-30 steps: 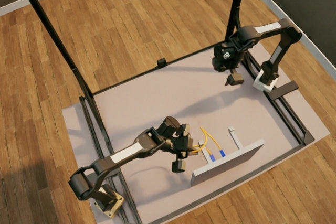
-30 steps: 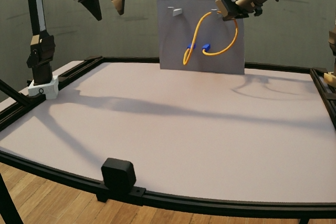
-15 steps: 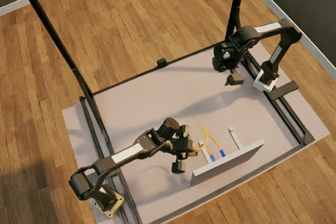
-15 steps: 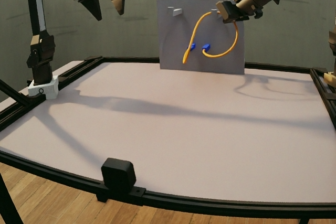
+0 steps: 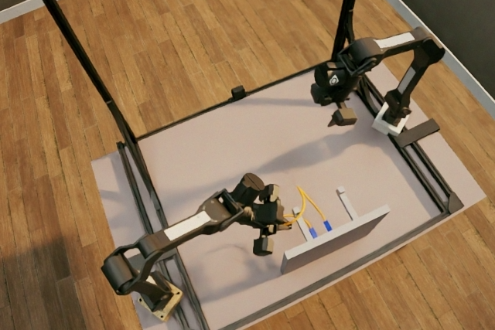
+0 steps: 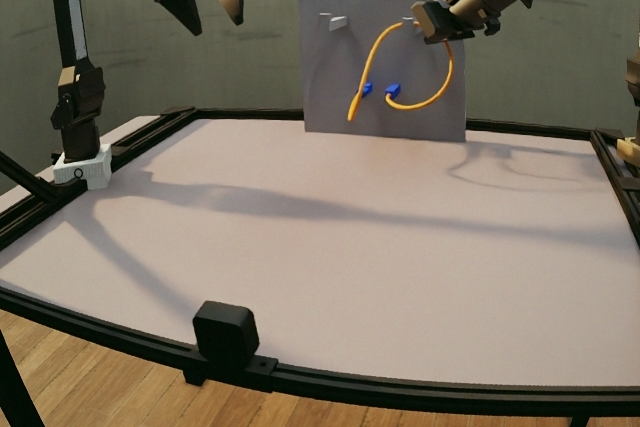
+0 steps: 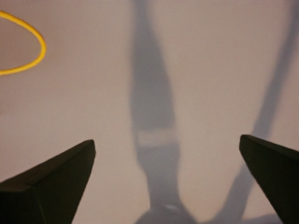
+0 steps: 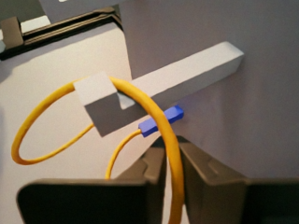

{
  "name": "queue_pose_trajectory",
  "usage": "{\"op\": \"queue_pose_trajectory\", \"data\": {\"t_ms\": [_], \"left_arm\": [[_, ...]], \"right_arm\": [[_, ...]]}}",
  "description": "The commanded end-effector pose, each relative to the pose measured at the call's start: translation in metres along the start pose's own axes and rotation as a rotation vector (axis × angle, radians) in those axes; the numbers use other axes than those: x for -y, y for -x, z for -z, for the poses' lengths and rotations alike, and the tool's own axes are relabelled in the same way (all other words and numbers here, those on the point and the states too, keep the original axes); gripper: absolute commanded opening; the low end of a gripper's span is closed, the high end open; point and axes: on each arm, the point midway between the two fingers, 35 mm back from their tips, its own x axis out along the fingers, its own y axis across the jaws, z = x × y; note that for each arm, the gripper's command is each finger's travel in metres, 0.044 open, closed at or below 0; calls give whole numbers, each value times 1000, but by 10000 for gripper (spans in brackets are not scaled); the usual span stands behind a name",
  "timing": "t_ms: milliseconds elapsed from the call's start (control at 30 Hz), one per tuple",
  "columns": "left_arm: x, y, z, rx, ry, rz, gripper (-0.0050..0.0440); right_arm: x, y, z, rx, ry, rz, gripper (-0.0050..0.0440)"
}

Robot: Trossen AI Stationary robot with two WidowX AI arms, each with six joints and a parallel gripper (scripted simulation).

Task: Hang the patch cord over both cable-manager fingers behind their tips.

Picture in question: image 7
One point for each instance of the yellow cable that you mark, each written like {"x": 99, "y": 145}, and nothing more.
{"x": 35, "y": 32}

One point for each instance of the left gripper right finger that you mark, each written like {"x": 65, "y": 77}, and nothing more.
{"x": 275, "y": 168}

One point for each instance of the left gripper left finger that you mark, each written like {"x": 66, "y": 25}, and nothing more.
{"x": 50, "y": 192}

